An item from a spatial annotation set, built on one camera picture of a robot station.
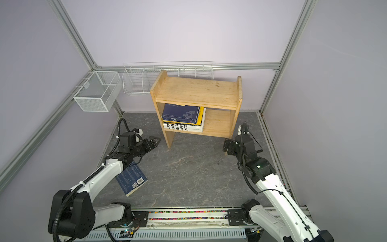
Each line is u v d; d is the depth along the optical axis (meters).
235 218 0.74
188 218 0.75
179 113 0.79
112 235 0.70
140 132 0.80
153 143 0.77
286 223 0.42
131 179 0.86
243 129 0.64
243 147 0.51
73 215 0.40
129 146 0.66
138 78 0.99
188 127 0.80
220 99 0.68
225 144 0.67
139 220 0.73
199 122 0.78
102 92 1.01
